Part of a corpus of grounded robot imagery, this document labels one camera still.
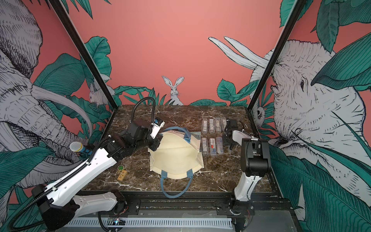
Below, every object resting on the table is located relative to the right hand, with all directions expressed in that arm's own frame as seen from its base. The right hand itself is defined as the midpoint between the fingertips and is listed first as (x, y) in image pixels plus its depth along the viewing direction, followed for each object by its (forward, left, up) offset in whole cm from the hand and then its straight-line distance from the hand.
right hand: (228, 138), depth 100 cm
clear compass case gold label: (+11, +11, 0) cm, 16 cm away
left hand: (-14, +41, +25) cm, 50 cm away
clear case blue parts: (+16, +1, -1) cm, 16 cm away
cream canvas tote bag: (-15, +35, +2) cm, 38 cm away
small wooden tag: (-27, +67, 0) cm, 72 cm away
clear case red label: (-7, +12, 0) cm, 13 cm away
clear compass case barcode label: (+11, +16, 0) cm, 20 cm away
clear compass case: (+12, +6, 0) cm, 13 cm away
